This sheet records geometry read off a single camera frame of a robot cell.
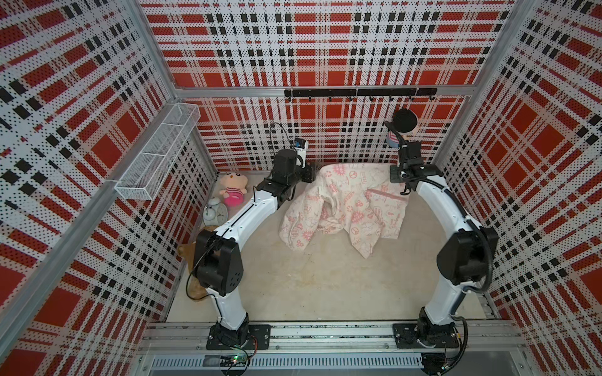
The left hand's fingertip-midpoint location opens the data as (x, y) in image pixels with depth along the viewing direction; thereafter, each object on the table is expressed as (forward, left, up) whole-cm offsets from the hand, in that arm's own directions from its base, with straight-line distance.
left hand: (315, 163), depth 86 cm
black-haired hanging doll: (+18, -36, +6) cm, 41 cm away
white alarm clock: (-12, +40, -15) cm, 44 cm away
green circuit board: (-58, +25, -26) cm, 68 cm away
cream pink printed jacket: (-6, -17, -15) cm, 23 cm away
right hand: (0, -35, -5) cm, 36 cm away
